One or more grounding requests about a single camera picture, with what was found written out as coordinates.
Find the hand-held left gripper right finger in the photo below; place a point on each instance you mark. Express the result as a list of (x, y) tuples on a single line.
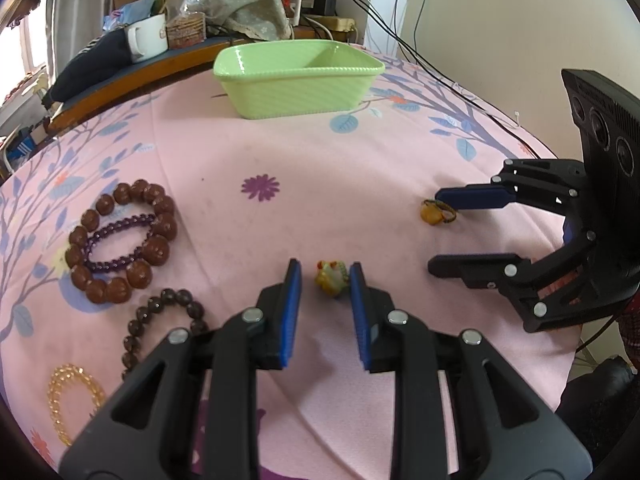
[(359, 310)]

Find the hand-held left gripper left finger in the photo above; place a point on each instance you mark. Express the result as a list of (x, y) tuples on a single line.
[(292, 310)]

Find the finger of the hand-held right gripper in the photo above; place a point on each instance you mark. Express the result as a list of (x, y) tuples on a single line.
[(475, 197), (475, 267)]

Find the yellow green glass charm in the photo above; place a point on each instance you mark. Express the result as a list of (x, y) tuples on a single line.
[(330, 280)]

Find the green plastic basket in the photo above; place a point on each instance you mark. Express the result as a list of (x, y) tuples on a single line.
[(300, 95)]

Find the pink printed blanket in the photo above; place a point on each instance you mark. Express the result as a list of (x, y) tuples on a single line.
[(300, 185)]

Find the dark clothing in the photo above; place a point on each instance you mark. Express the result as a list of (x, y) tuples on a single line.
[(597, 400)]

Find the beige power strip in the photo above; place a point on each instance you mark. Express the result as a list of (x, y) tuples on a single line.
[(335, 25)]

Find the black power adapter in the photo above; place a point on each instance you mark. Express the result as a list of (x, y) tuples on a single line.
[(326, 1)]

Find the wooden desk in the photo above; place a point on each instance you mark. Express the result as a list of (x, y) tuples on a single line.
[(150, 67)]

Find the woven small box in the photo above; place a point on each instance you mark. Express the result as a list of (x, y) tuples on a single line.
[(186, 30)]

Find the white enamel mug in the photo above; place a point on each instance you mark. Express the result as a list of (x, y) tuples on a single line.
[(150, 37)]

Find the blue white striped box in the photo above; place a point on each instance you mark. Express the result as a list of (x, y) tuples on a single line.
[(21, 152)]

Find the black folded cloth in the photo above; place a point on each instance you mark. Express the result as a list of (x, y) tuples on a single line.
[(85, 67)]

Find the blue plastic bag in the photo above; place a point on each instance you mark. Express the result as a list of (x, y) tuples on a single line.
[(132, 12)]

